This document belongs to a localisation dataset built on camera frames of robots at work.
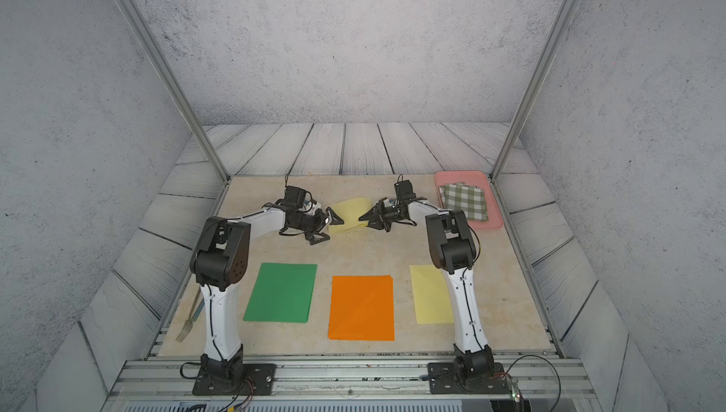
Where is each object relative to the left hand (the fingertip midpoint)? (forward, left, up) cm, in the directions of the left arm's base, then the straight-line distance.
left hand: (341, 228), depth 99 cm
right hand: (+3, -7, +1) cm, 8 cm away
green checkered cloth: (+15, -49, -3) cm, 51 cm away
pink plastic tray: (+29, -55, -5) cm, 63 cm away
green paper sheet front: (-20, +18, -6) cm, 28 cm away
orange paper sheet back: (-26, -7, -6) cm, 27 cm away
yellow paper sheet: (+8, -3, -1) cm, 8 cm away
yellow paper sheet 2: (-21, -29, -8) cm, 37 cm away
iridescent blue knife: (-23, +42, -6) cm, 48 cm away
